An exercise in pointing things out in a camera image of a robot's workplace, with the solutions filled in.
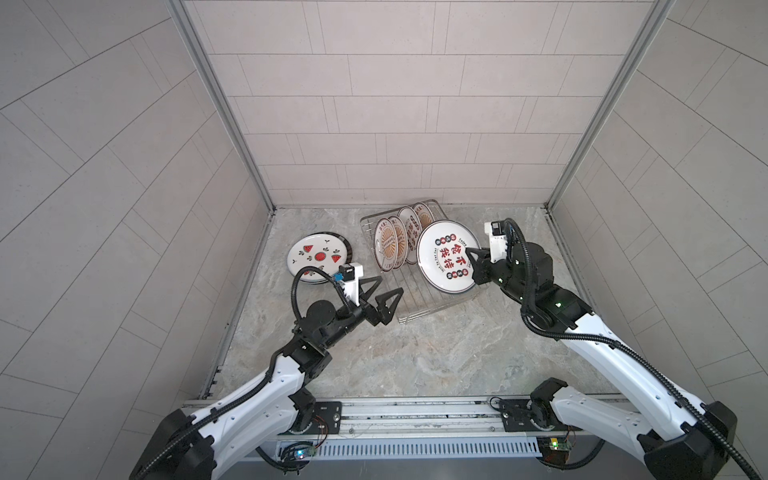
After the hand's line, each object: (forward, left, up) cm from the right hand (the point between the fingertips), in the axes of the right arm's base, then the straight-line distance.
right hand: (463, 251), depth 72 cm
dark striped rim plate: (+16, +32, -23) cm, 43 cm away
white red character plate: (+2, +4, -5) cm, 7 cm away
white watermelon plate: (+19, +40, -21) cm, 49 cm away
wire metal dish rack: (+1, +10, -25) cm, 27 cm away
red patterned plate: (+23, +10, -12) cm, 28 cm away
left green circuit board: (-35, +39, -23) cm, 57 cm away
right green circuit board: (-38, -17, -28) cm, 50 cm away
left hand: (-7, +16, -4) cm, 18 cm away
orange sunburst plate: (+15, +14, -13) cm, 24 cm away
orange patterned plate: (+27, +5, -14) cm, 31 cm away
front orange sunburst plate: (+17, +20, -17) cm, 31 cm away
